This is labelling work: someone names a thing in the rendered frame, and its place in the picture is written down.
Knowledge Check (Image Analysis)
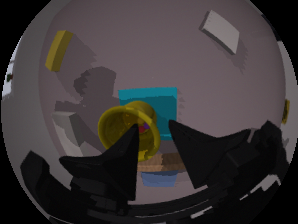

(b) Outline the yellow cup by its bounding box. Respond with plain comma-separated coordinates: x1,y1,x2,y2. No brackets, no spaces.
97,101,161,163

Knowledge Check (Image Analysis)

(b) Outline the brown wooden bar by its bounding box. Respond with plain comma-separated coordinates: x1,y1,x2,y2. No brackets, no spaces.
137,152,186,172

